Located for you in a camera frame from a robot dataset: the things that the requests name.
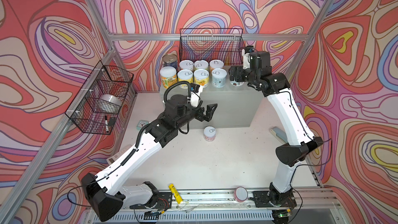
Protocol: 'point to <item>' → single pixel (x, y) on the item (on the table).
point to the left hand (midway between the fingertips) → (210, 100)
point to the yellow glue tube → (175, 192)
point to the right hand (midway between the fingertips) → (238, 73)
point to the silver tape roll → (109, 102)
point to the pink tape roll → (240, 194)
